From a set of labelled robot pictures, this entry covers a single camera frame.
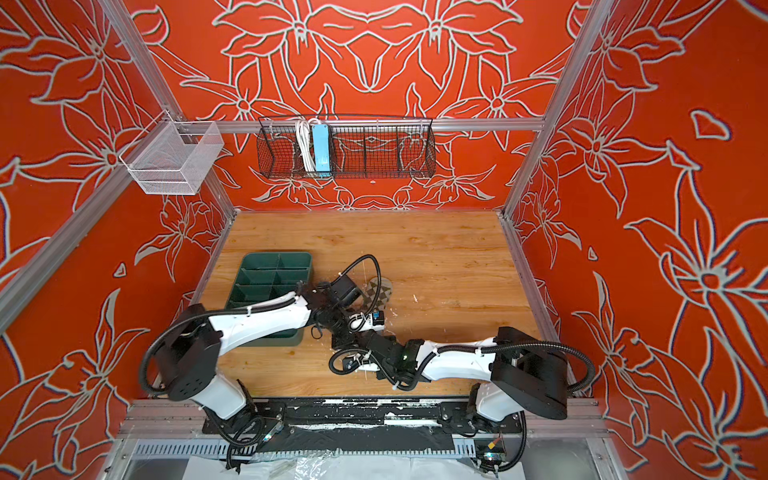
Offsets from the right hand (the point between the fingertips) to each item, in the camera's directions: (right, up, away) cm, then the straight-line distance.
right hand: (372, 347), depth 84 cm
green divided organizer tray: (-36, +19, +15) cm, 44 cm away
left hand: (-3, +4, -2) cm, 6 cm away
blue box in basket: (-16, +56, +6) cm, 59 cm away
